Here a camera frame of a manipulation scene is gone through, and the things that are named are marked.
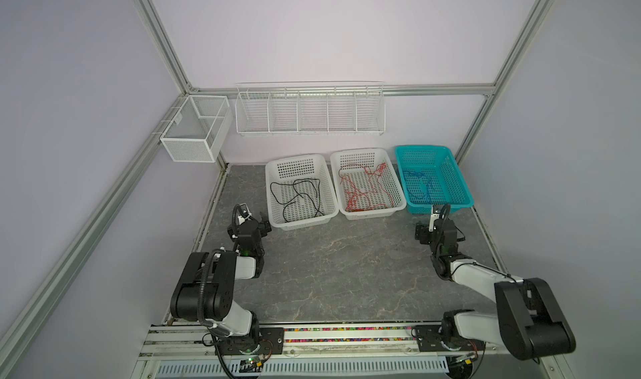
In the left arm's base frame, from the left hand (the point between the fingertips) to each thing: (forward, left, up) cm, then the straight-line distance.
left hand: (251, 217), depth 92 cm
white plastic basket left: (+16, -17, -7) cm, 25 cm away
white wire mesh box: (+30, +21, +17) cm, 41 cm away
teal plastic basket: (+22, -78, -8) cm, 82 cm away
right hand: (-7, -68, 0) cm, 68 cm away
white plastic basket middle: (+31, -51, -3) cm, 59 cm away
